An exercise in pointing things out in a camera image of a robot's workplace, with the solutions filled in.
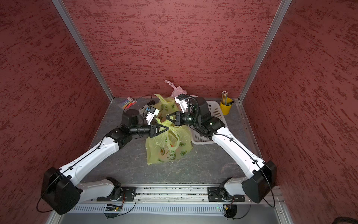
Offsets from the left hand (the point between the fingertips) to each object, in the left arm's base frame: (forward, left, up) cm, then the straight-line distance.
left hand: (166, 131), depth 72 cm
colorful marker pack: (+42, +39, -24) cm, 62 cm away
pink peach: (-9, -4, 0) cm, 9 cm away
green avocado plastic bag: (+23, +3, -8) cm, 25 cm away
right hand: (+1, -1, +7) cm, 7 cm away
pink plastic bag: (+40, -4, -8) cm, 41 cm away
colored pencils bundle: (+36, -40, -10) cm, 55 cm away
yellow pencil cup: (+31, -42, -18) cm, 56 cm away
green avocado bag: (-4, -4, -7) cm, 9 cm away
